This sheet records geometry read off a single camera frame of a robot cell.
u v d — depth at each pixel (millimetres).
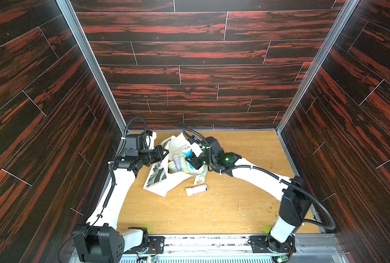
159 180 767
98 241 379
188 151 748
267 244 663
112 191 452
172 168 925
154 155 674
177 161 959
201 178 930
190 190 882
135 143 575
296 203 445
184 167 911
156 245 729
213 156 606
